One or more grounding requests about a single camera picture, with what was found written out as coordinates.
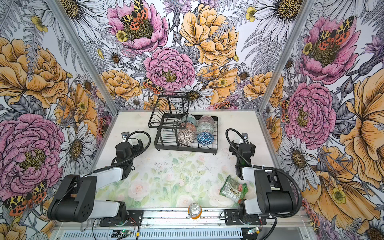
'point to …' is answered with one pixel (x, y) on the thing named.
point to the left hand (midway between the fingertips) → (133, 144)
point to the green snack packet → (234, 190)
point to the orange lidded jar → (194, 210)
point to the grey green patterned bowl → (205, 127)
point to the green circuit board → (125, 232)
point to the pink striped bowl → (208, 118)
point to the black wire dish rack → (177, 129)
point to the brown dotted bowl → (186, 135)
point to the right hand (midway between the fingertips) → (241, 145)
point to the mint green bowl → (188, 117)
